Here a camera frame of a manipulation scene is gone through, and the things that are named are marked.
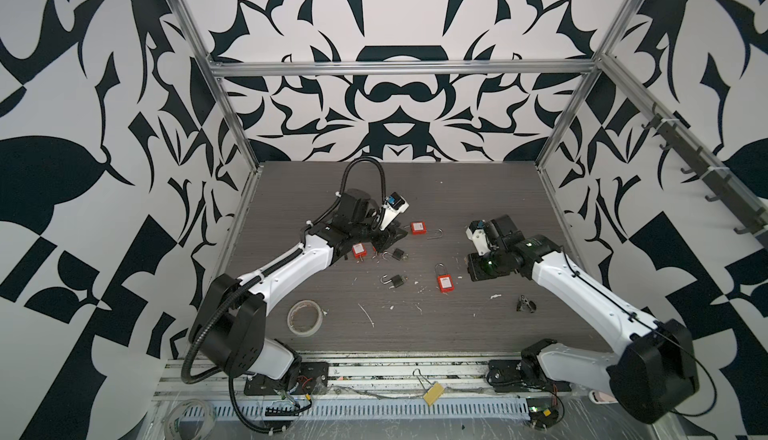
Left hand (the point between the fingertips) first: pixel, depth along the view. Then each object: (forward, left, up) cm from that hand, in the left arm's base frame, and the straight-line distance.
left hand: (403, 221), depth 81 cm
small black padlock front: (-9, +2, -18) cm, 21 cm away
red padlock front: (-10, -13, -18) cm, 24 cm away
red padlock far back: (+8, -6, -17) cm, 20 cm away
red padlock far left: (+1, +13, -17) cm, 22 cm away
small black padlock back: (0, +1, -19) cm, 19 cm away
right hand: (-10, -18, -9) cm, 22 cm away
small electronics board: (-42, -31, -20) cm, 55 cm away
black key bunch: (-17, -33, -17) cm, 41 cm away
